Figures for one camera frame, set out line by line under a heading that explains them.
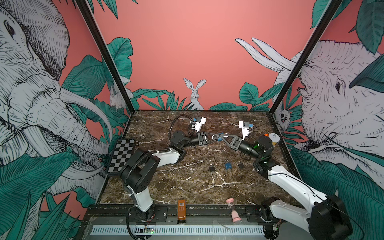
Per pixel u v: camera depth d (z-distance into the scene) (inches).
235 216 28.4
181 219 27.6
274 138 38.7
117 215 29.5
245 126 26.5
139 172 18.5
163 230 27.6
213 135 28.2
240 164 36.4
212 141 28.1
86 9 27.6
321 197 16.9
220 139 27.7
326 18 28.6
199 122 28.2
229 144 26.5
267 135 40.7
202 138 26.9
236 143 25.3
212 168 35.5
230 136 27.1
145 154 19.5
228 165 35.8
